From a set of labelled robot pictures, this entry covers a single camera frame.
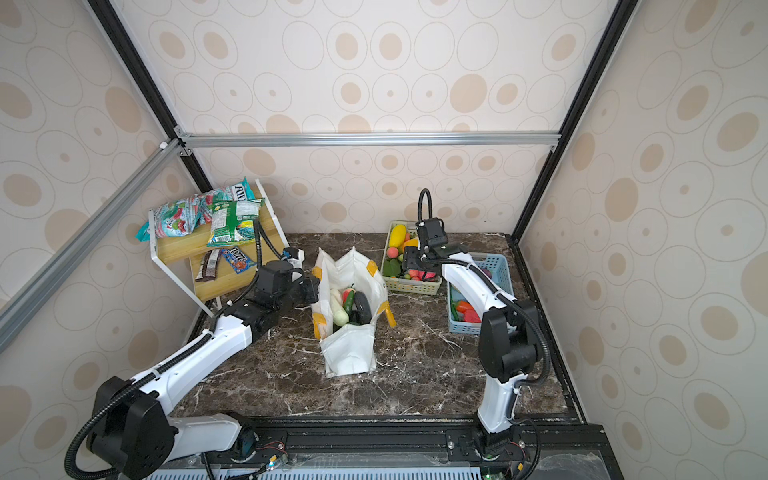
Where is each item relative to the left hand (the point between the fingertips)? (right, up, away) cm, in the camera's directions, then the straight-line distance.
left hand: (325, 275), depth 81 cm
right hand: (+25, +5, +11) cm, 28 cm away
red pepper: (+42, -13, +10) cm, 45 cm away
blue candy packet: (-29, +4, +8) cm, 30 cm away
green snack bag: (-21, +14, -8) cm, 26 cm away
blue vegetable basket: (+41, -13, +14) cm, 45 cm away
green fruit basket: (+20, +6, +24) cm, 32 cm away
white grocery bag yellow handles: (+6, -20, -2) cm, 21 cm away
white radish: (+3, -11, +6) cm, 13 cm away
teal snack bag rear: (-24, +23, +2) cm, 33 cm away
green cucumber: (+5, -9, +13) cm, 16 cm away
